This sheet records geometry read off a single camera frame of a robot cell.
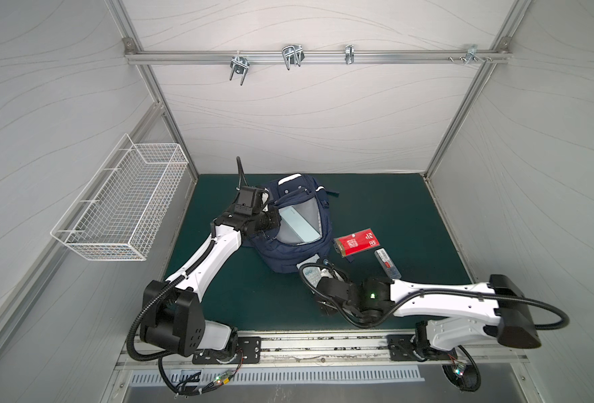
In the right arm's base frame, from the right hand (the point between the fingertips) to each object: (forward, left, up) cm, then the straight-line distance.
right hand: (323, 290), depth 74 cm
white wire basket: (+11, +58, +22) cm, 63 cm away
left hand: (+21, +15, +7) cm, 27 cm away
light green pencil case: (+28, +10, -4) cm, 30 cm away
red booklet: (+24, -13, -12) cm, 30 cm away
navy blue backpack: (+14, +14, -1) cm, 20 cm away
